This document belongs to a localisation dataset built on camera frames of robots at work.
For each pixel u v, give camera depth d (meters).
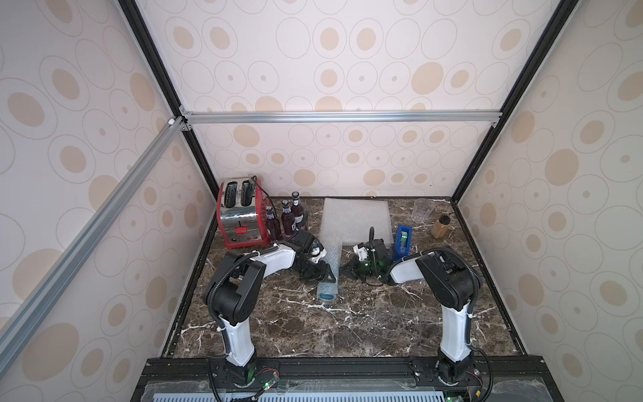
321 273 0.81
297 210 0.99
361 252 0.94
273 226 0.94
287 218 0.97
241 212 0.92
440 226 1.00
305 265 0.80
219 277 0.51
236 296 0.49
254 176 0.97
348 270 0.87
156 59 0.76
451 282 0.53
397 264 0.71
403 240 0.97
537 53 0.75
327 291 0.85
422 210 1.12
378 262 0.80
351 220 1.10
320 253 0.84
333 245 0.97
